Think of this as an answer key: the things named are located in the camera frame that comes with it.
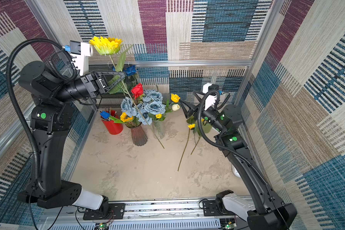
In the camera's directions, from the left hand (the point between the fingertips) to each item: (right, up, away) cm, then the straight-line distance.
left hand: (123, 77), depth 42 cm
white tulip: (+15, -6, +32) cm, 36 cm away
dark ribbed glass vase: (-7, -20, +45) cm, 50 cm away
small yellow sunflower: (+15, -1, +36) cm, 39 cm away
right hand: (+21, -3, +18) cm, 28 cm away
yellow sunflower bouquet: (+36, -17, +56) cm, 69 cm away
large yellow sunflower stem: (+27, -14, +65) cm, 72 cm away
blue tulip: (-19, -10, +30) cm, 37 cm away
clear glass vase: (+5, -19, +54) cm, 58 cm away
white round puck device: (+49, -42, +40) cm, 76 cm away
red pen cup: (-27, -19, +58) cm, 66 cm away
